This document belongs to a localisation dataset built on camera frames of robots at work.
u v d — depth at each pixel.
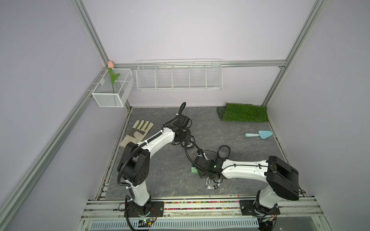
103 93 0.79
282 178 0.43
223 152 0.94
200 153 0.77
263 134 1.02
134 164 0.47
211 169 0.63
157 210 0.74
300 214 0.74
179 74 0.98
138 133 1.04
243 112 1.12
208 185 0.81
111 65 0.89
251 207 0.74
